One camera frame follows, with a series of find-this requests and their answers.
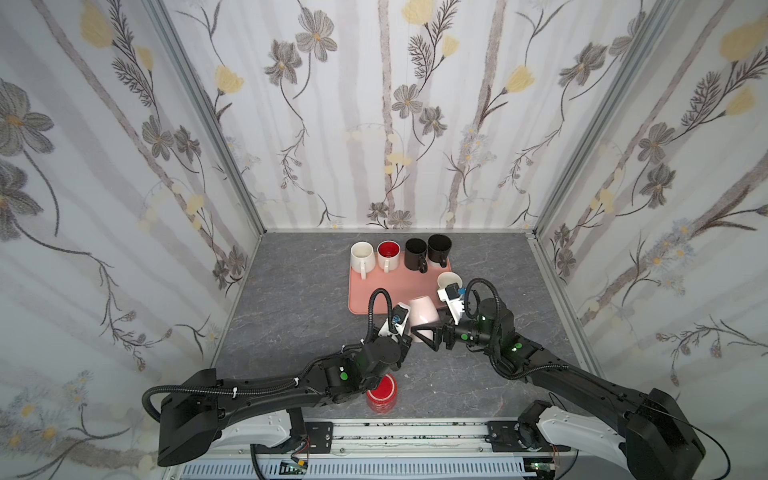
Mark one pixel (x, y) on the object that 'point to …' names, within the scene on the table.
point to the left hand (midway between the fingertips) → (400, 314)
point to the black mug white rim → (415, 255)
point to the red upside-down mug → (383, 398)
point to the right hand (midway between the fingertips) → (416, 318)
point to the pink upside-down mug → (422, 310)
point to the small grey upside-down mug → (447, 279)
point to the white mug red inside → (388, 255)
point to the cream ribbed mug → (362, 258)
